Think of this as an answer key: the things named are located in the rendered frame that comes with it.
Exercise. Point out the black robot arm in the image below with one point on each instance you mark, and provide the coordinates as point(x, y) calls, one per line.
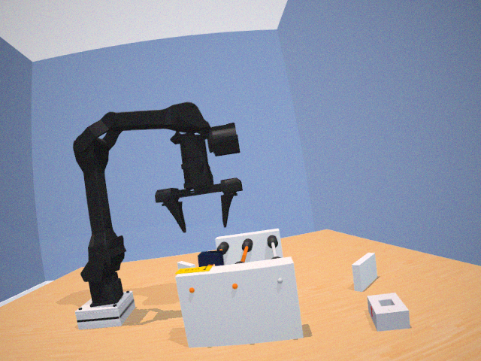
point(106, 250)

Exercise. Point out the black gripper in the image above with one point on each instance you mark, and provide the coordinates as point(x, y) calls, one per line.
point(197, 175)

